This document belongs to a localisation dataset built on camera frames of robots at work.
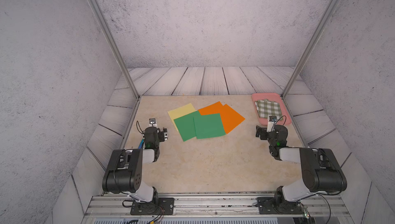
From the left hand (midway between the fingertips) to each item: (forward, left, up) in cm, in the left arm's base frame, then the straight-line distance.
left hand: (158, 128), depth 95 cm
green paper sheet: (+7, -16, -8) cm, 19 cm away
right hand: (-1, -66, +2) cm, 66 cm away
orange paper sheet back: (+21, -36, -7) cm, 43 cm away
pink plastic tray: (+32, -84, -6) cm, 90 cm away
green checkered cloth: (+18, -73, -4) cm, 75 cm away
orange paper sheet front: (+12, -47, -7) cm, 49 cm away
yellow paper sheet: (+18, -12, -6) cm, 23 cm away
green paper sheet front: (+6, -31, -8) cm, 33 cm away
